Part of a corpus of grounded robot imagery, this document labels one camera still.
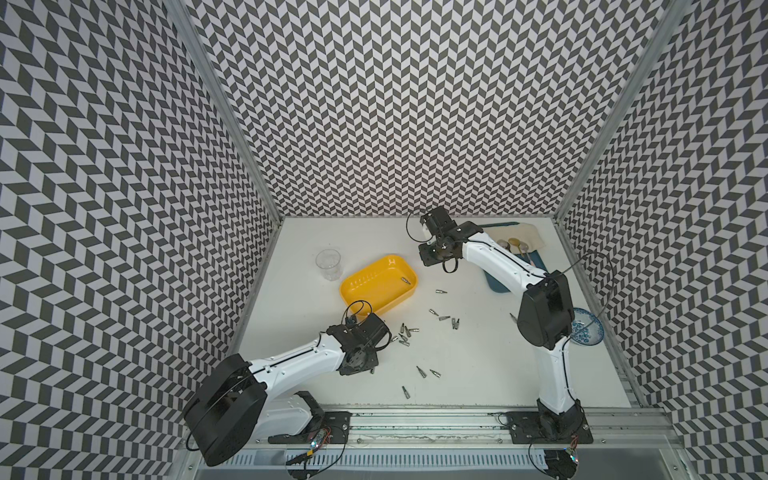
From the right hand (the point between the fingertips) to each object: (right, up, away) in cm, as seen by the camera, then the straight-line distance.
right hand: (430, 257), depth 93 cm
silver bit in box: (-8, -8, +9) cm, 15 cm away
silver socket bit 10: (0, -32, -10) cm, 34 cm away
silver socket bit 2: (+1, -17, +1) cm, 17 cm away
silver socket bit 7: (-8, -26, -4) cm, 27 cm away
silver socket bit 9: (-3, -32, -11) cm, 34 cm away
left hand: (-20, -30, -9) cm, 37 cm away
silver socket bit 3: (+8, -21, -2) cm, 22 cm away
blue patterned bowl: (+46, -21, -4) cm, 51 cm away
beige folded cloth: (+39, +9, +22) cm, 46 cm away
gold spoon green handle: (+34, +5, +18) cm, 39 cm away
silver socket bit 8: (-17, -31, -11) cm, 37 cm away
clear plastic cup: (-34, -1, +7) cm, 35 cm away
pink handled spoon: (+36, +3, +16) cm, 40 cm away
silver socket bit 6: (-11, -23, -6) cm, 27 cm away
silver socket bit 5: (-9, -21, -3) cm, 23 cm away
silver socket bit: (+4, -12, +9) cm, 15 cm away
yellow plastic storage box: (-16, -10, +5) cm, 20 cm away
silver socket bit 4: (-5, -22, -4) cm, 23 cm away
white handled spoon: (+29, +4, +16) cm, 33 cm away
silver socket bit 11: (-8, -36, -14) cm, 39 cm away
